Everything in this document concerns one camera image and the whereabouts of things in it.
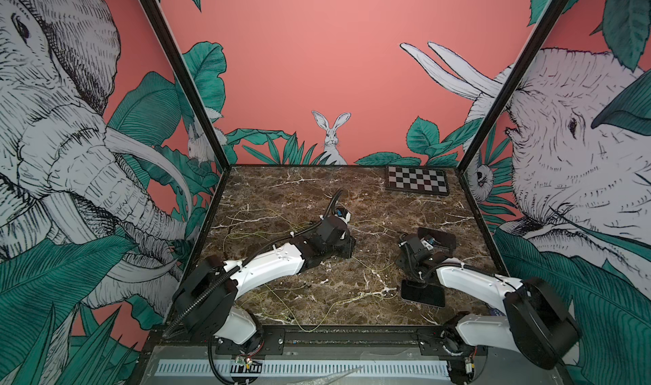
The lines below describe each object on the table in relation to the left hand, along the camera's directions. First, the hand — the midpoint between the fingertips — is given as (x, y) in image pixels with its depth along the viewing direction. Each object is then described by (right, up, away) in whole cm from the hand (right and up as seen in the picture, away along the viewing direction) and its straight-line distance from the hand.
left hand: (355, 238), depth 82 cm
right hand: (+16, -8, +8) cm, 20 cm away
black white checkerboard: (+31, +21, +32) cm, 49 cm away
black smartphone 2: (+28, -20, +3) cm, 34 cm away
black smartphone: (+28, -1, -1) cm, 29 cm away
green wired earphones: (-29, -18, +1) cm, 34 cm away
